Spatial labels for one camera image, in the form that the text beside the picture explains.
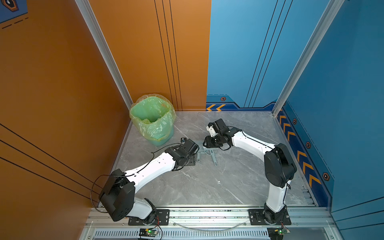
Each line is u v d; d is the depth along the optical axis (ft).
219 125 2.38
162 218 2.42
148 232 2.31
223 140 2.20
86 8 2.28
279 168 1.64
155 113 3.43
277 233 2.31
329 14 2.36
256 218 2.38
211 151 3.12
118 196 1.39
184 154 2.08
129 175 1.46
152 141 3.08
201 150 3.11
